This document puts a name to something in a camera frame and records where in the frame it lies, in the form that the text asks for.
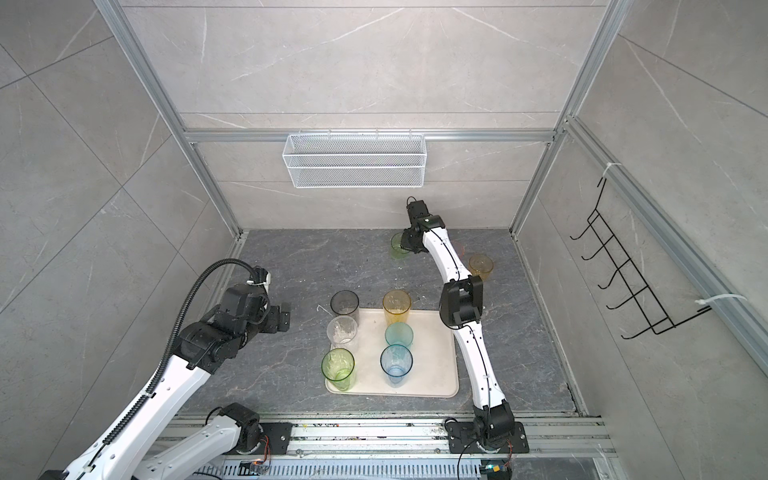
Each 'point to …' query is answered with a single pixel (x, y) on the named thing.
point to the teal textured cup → (399, 333)
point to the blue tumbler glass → (396, 360)
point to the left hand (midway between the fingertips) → (269, 299)
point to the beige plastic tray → (434, 370)
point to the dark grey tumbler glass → (345, 303)
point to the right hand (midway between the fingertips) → (409, 242)
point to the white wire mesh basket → (354, 160)
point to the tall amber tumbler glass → (396, 305)
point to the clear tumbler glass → (342, 332)
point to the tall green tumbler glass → (337, 366)
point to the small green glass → (396, 251)
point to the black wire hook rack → (628, 275)
